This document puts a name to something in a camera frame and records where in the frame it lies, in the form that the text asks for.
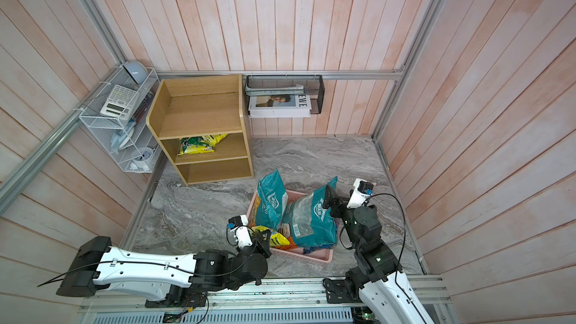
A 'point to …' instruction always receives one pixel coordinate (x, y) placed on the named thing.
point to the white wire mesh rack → (136, 151)
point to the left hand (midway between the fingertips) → (272, 236)
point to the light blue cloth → (120, 134)
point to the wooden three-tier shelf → (199, 122)
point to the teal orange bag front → (310, 224)
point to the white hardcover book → (286, 106)
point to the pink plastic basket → (325, 254)
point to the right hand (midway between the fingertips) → (337, 186)
